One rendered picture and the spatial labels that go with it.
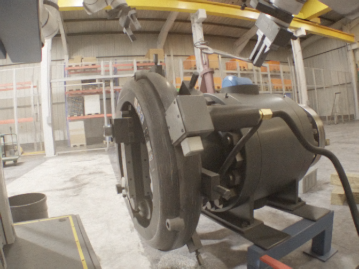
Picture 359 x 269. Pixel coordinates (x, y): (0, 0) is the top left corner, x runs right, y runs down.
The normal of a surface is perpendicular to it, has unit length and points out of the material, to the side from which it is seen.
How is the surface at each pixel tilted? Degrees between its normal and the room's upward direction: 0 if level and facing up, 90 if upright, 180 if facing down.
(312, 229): 90
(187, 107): 68
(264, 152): 87
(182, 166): 84
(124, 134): 94
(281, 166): 104
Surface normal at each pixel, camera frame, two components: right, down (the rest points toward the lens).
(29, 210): 0.79, 0.00
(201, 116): 0.34, -0.40
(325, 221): 0.40, -0.02
